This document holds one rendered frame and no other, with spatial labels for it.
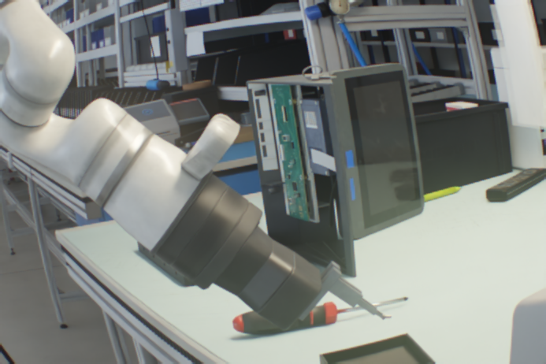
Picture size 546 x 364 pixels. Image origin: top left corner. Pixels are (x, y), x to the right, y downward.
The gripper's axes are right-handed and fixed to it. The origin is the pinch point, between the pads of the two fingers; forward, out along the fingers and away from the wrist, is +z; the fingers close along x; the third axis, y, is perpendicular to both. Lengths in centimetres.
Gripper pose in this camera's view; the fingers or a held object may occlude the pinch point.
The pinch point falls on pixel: (383, 317)
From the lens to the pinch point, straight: 87.0
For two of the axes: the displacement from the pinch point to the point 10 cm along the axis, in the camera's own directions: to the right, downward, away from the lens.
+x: -0.1, 1.4, -9.9
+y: -6.0, 7.9, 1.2
